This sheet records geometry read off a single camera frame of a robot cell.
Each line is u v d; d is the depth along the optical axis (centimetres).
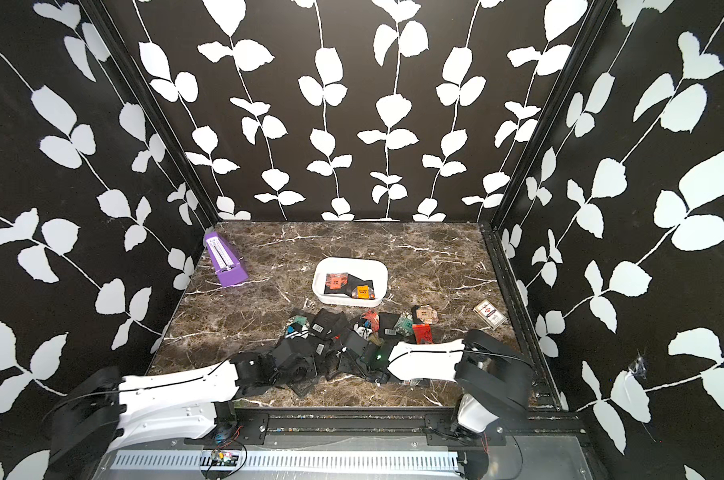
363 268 101
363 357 64
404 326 93
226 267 98
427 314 95
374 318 94
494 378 44
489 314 93
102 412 41
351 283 102
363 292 98
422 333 90
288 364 63
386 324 93
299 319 93
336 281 101
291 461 70
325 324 92
